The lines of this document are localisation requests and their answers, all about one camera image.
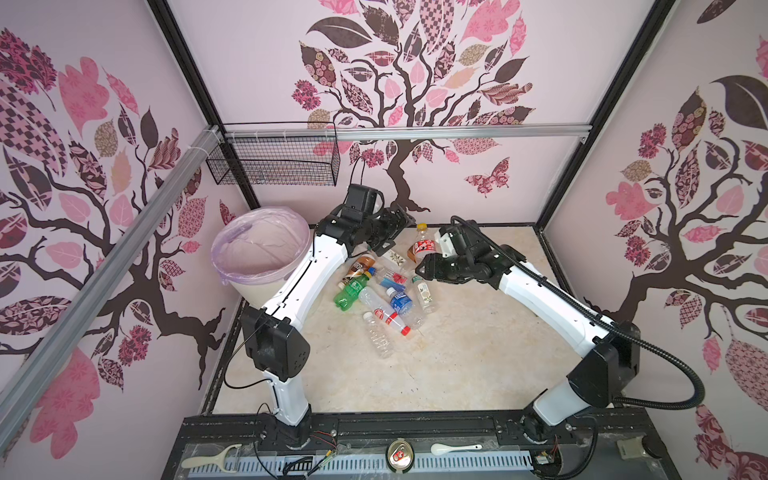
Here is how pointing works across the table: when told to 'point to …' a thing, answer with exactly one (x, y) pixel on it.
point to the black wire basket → (277, 154)
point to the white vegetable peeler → (218, 461)
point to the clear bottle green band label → (425, 294)
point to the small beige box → (631, 448)
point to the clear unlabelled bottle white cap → (379, 338)
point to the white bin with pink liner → (256, 249)
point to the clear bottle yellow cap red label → (423, 246)
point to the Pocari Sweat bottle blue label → (402, 306)
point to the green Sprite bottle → (346, 299)
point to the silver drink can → (400, 455)
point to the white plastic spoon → (442, 449)
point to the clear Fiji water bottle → (394, 276)
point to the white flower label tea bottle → (394, 257)
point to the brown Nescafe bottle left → (364, 262)
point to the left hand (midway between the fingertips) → (407, 232)
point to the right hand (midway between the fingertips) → (423, 267)
